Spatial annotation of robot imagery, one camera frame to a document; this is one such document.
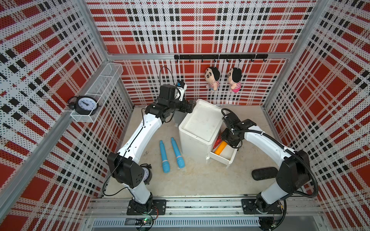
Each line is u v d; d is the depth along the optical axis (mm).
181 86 663
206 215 718
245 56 884
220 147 833
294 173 434
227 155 841
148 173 821
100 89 800
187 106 684
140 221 713
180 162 865
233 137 702
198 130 771
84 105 635
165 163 879
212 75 908
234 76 934
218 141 849
